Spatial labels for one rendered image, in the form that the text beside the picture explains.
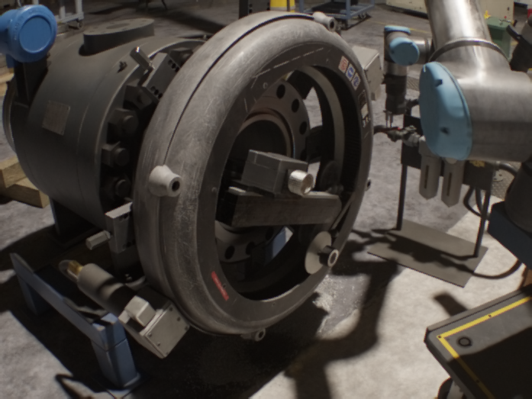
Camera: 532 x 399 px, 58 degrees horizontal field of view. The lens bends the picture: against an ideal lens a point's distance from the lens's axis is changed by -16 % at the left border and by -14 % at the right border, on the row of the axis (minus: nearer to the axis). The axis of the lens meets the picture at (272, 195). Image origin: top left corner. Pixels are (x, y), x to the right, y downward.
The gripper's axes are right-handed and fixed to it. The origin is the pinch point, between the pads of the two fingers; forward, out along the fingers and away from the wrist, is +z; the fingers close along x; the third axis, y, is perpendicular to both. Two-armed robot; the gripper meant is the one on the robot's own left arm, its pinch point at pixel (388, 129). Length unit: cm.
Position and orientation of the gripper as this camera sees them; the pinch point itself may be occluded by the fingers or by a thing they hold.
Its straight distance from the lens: 188.3
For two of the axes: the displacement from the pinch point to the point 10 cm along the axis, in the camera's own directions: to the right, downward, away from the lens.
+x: -4.0, -4.3, 8.1
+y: 9.2, -2.1, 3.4
